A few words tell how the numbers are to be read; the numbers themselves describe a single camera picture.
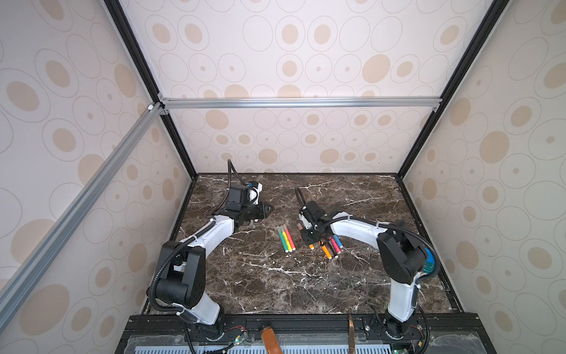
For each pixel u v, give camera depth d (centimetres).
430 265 78
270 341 70
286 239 95
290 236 95
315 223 73
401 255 50
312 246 90
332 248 92
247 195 75
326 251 91
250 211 77
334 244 93
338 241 94
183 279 44
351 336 73
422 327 73
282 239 95
